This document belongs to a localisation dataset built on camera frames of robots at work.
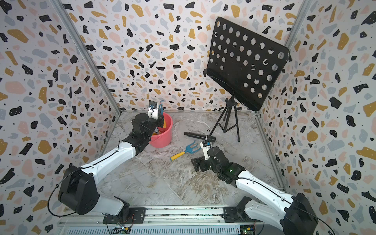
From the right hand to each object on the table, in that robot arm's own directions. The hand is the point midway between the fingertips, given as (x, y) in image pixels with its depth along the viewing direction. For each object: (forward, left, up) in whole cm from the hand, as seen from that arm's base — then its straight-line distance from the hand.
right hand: (198, 158), depth 79 cm
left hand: (+20, +21, +18) cm, 34 cm away
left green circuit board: (-31, +37, -15) cm, 51 cm away
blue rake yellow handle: (+15, +7, -15) cm, 22 cm away
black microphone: (+22, -7, -13) cm, 26 cm away
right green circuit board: (-29, -25, -17) cm, 42 cm away
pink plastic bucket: (+11, +21, +3) cm, 24 cm away
